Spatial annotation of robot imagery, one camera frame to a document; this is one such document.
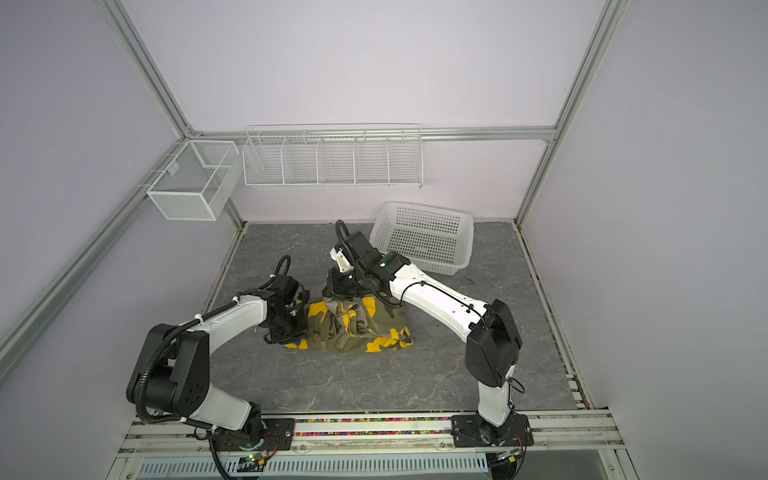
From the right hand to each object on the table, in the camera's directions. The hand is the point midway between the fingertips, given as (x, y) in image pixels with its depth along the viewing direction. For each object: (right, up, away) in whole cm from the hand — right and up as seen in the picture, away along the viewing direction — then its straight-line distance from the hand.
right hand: (321, 295), depth 76 cm
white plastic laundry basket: (+35, +16, +40) cm, 55 cm away
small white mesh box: (-47, +34, +24) cm, 63 cm away
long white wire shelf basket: (-2, +43, +25) cm, 50 cm away
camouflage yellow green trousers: (+9, -8, +3) cm, 12 cm away
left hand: (-8, -15, +12) cm, 21 cm away
